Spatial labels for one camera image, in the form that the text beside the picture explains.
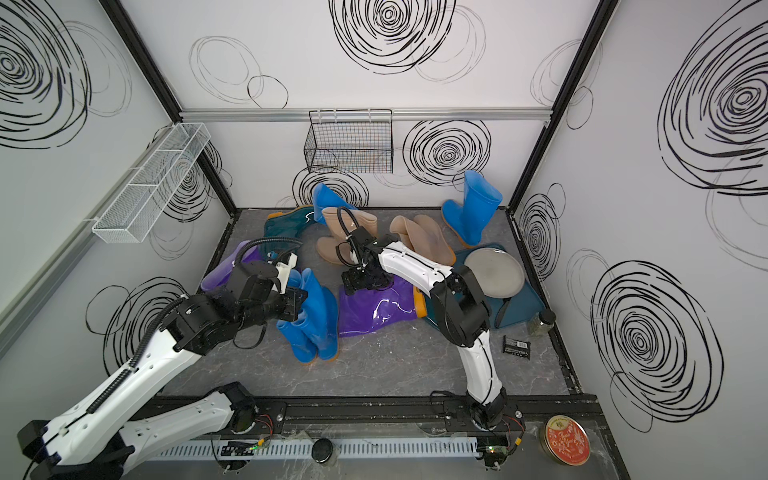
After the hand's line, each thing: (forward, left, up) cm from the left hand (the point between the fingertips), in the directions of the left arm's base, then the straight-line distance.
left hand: (307, 294), depth 69 cm
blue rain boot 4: (+36, +2, -2) cm, 36 cm away
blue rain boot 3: (+32, -46, +1) cm, 56 cm away
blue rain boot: (-9, +1, +1) cm, 9 cm away
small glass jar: (+2, -62, -16) cm, 64 cm away
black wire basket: (+76, -1, -7) cm, 76 cm away
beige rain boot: (+26, -29, -8) cm, 40 cm away
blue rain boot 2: (-3, -3, -5) cm, 7 cm away
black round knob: (-29, -6, -13) cm, 32 cm away
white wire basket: (+16, +45, +9) cm, 48 cm away
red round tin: (-25, -61, -20) cm, 69 cm away
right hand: (+11, -11, -17) cm, 23 cm away
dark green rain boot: (+38, +18, -19) cm, 46 cm away
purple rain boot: (+6, -13, -20) cm, 25 cm away
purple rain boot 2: (+3, +21, +2) cm, 21 cm away
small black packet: (-3, -56, -22) cm, 61 cm away
